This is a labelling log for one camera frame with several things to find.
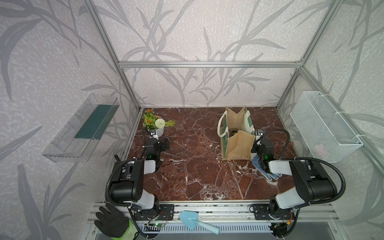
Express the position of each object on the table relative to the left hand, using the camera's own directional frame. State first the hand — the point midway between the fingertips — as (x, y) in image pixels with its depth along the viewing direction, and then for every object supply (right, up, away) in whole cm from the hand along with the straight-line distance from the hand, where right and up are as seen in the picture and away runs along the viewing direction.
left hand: (158, 138), depth 94 cm
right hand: (+63, 0, +1) cm, 63 cm away
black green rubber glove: (-14, -38, -24) cm, 47 cm away
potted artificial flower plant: (-4, +11, -2) cm, 11 cm away
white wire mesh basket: (+82, +6, -29) cm, 87 cm away
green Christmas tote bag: (+49, -5, -5) cm, 50 cm away
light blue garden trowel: (+22, -37, -22) cm, 48 cm away
